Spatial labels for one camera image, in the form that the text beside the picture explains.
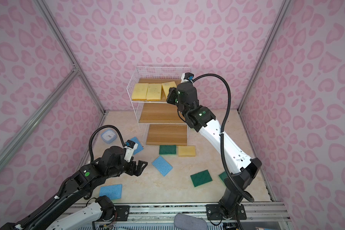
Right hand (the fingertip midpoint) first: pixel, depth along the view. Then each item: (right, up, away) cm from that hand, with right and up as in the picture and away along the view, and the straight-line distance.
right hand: (170, 89), depth 68 cm
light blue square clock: (-47, -25, +39) cm, 66 cm away
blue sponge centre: (-6, -42, +22) cm, 48 cm away
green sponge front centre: (+17, -48, +16) cm, 54 cm away
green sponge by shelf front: (-3, -34, +28) cm, 44 cm away
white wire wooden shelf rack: (-6, -16, +14) cm, 22 cm away
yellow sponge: (+10, -35, +28) cm, 46 cm away
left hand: (-15, -34, +4) cm, 38 cm away
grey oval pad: (+6, -63, 0) cm, 63 cm away
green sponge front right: (+30, -47, +16) cm, 58 cm away
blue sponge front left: (-33, -54, +12) cm, 64 cm away
